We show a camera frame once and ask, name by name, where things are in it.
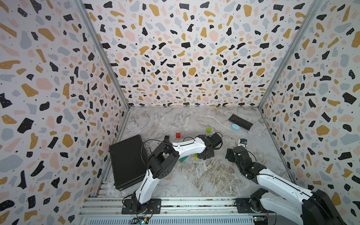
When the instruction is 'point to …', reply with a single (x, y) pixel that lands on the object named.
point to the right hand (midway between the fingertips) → (232, 150)
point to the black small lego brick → (166, 137)
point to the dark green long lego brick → (181, 160)
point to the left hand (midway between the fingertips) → (211, 156)
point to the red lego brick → (178, 135)
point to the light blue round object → (236, 127)
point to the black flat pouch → (241, 122)
